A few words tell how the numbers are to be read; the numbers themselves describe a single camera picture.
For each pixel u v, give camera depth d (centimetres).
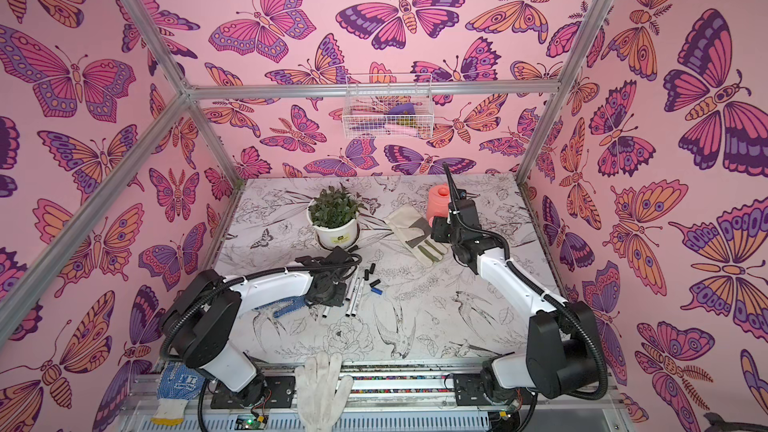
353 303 88
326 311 86
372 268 95
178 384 75
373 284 92
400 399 73
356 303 88
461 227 65
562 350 42
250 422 72
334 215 90
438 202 98
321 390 74
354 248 99
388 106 96
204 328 45
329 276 67
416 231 103
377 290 91
